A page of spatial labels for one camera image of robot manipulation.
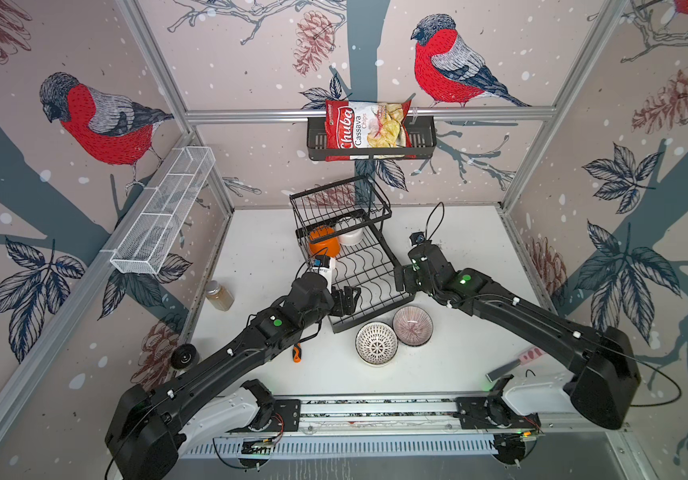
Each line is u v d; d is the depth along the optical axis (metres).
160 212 0.78
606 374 0.39
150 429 0.38
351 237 1.04
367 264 1.01
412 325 0.87
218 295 0.87
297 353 0.82
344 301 0.68
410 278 0.72
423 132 0.94
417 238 0.71
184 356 0.72
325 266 0.68
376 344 0.81
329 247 1.00
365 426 0.73
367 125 0.88
